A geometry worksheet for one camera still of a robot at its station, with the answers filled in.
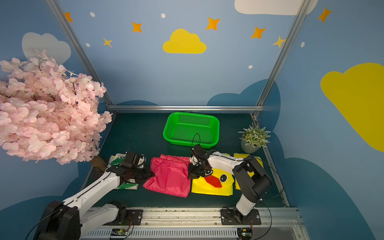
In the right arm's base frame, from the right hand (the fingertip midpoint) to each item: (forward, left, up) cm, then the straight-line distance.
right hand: (189, 175), depth 86 cm
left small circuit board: (-29, +32, -4) cm, 43 cm away
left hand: (0, +19, +3) cm, 19 cm away
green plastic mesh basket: (+37, 0, -2) cm, 37 cm away
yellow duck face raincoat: (-2, -18, -2) cm, 19 cm away
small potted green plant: (+21, -38, +12) cm, 45 cm away
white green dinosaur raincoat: (+7, +47, -1) cm, 48 cm away
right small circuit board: (-25, -30, -5) cm, 39 cm away
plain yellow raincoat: (+15, -34, 0) cm, 38 cm away
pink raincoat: (0, +11, -1) cm, 11 cm away
